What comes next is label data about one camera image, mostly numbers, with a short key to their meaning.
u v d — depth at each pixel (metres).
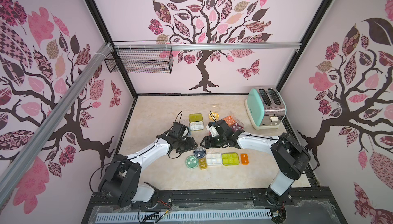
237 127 1.00
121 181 0.42
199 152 0.90
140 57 0.95
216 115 1.07
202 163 0.83
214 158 0.86
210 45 0.93
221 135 0.75
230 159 0.86
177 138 0.68
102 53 0.80
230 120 1.04
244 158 0.87
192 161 0.85
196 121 1.03
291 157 0.46
